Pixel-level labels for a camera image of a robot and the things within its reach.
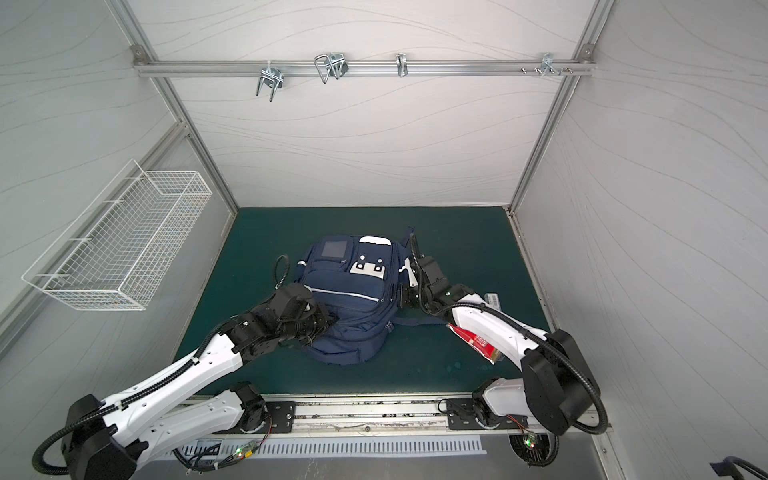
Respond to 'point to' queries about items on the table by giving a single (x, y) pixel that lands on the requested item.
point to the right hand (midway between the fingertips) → (404, 285)
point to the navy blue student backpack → (358, 277)
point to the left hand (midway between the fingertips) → (345, 313)
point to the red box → (480, 343)
